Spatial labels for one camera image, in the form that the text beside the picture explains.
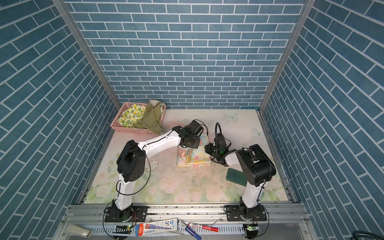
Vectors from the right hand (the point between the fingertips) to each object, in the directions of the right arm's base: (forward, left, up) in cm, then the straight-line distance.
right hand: (204, 145), depth 98 cm
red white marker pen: (-44, -8, -1) cm, 45 cm away
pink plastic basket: (+9, +64, +5) cm, 64 cm away
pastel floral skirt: (-11, +8, +4) cm, 14 cm away
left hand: (-2, +5, +5) cm, 8 cm away
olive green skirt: (+15, +39, +7) cm, 42 cm away
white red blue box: (-46, +20, 0) cm, 50 cm away
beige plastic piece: (-50, +53, +3) cm, 73 cm away
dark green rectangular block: (-19, -20, -1) cm, 27 cm away
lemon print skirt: (+21, +57, +3) cm, 61 cm away
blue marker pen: (-46, +4, 0) cm, 46 cm away
